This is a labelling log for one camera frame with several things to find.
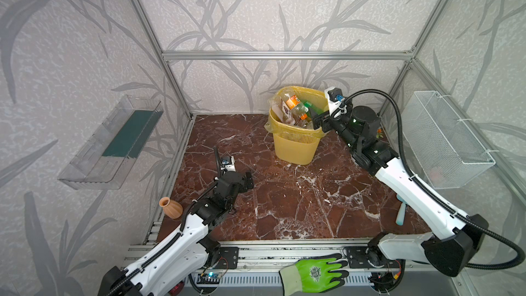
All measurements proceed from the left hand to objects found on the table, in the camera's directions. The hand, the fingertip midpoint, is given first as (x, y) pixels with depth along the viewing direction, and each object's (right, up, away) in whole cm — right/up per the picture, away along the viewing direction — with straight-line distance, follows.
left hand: (243, 166), depth 81 cm
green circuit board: (-11, -38, -10) cm, 41 cm away
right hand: (+30, +26, -13) cm, 42 cm away
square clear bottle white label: (+15, +23, +2) cm, 27 cm away
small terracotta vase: (-27, -15, -4) cm, 31 cm away
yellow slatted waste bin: (+22, +10, +2) cm, 24 cm away
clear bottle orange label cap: (+21, +26, +6) cm, 34 cm away
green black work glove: (+26, -35, -12) cm, 46 cm away
